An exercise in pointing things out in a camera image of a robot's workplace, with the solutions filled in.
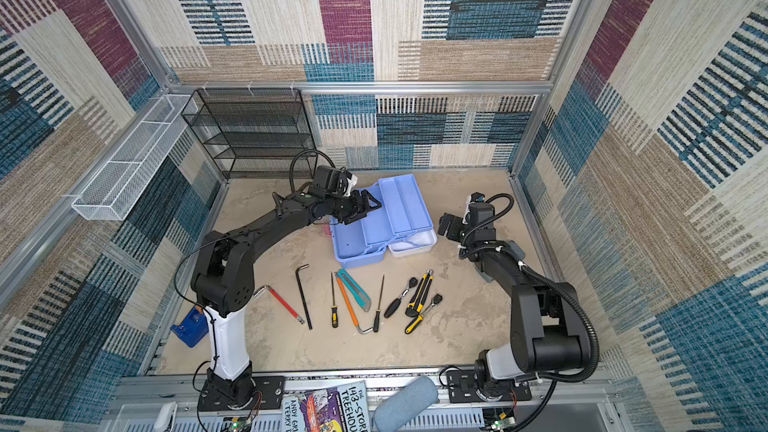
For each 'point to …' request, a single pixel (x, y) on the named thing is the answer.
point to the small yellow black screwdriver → (334, 309)
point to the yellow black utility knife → (415, 307)
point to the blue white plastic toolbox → (401, 226)
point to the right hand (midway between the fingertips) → (454, 225)
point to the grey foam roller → (401, 407)
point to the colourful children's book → (340, 409)
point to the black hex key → (305, 307)
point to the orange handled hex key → (350, 308)
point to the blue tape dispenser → (193, 327)
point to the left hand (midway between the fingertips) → (376, 204)
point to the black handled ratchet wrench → (392, 308)
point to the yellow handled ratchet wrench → (417, 320)
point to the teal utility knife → (355, 290)
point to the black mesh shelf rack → (255, 133)
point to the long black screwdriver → (377, 316)
